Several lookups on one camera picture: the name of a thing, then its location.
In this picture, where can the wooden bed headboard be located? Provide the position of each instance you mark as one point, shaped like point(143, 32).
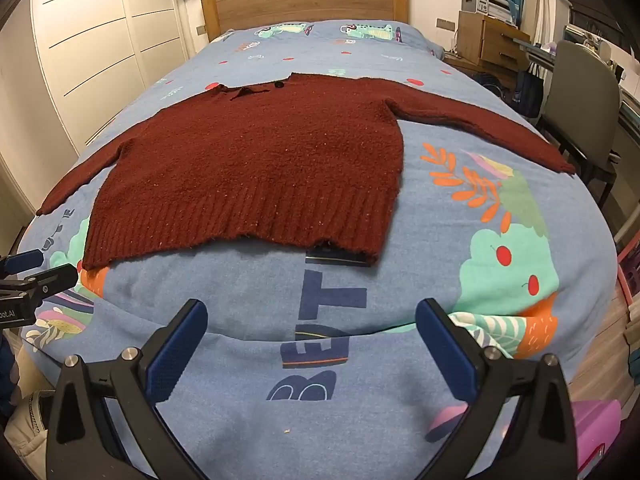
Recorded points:
point(300, 2)

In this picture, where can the grey chair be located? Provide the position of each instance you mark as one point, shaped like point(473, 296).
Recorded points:
point(575, 90)

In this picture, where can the pink plastic box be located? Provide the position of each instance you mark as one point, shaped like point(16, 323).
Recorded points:
point(595, 430)

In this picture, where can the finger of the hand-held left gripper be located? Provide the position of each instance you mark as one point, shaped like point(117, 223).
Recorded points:
point(52, 280)
point(25, 261)

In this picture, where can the person's light trousers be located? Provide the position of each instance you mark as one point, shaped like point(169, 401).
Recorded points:
point(25, 425)

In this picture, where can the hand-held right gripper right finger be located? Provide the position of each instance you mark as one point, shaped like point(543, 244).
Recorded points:
point(445, 350)

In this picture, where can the brown cardboard box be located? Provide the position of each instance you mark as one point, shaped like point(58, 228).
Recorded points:
point(492, 35)

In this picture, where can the blue printed bed blanket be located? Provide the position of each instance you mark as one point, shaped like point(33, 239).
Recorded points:
point(440, 135)

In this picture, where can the dark blue bag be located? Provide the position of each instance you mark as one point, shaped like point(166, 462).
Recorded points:
point(529, 92)

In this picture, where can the white printer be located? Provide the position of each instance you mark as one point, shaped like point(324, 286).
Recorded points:
point(475, 2)

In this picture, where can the white wardrobe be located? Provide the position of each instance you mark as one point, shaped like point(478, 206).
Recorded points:
point(90, 35)

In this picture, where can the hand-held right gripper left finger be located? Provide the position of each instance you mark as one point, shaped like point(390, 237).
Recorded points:
point(180, 350)

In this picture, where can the dark red knitted sweater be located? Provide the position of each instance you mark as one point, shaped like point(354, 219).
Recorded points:
point(260, 160)

